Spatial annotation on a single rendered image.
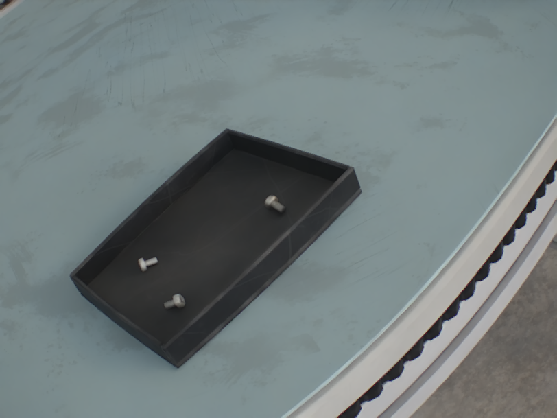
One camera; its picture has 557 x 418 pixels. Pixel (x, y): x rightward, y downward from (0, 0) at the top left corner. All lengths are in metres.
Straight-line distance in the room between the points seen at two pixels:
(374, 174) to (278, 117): 0.08
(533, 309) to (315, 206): 1.27
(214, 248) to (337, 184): 0.06
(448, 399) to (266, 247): 1.15
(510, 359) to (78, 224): 1.18
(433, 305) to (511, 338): 1.23
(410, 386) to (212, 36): 0.29
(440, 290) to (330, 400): 0.06
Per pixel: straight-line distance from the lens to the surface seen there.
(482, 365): 1.48
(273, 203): 0.33
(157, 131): 0.43
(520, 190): 0.32
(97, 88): 0.54
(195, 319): 0.29
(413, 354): 0.30
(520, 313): 1.55
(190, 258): 0.33
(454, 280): 0.29
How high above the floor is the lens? 1.20
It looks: 36 degrees down
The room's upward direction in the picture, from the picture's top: 24 degrees counter-clockwise
